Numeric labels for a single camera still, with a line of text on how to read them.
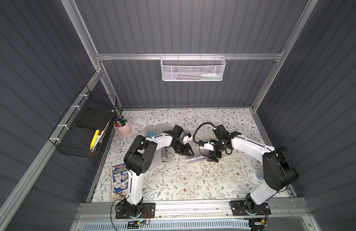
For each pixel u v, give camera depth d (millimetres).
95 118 782
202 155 766
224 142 669
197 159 886
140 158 539
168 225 771
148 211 731
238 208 735
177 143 847
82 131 727
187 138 890
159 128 1012
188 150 864
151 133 994
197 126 719
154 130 1029
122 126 957
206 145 794
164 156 874
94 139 709
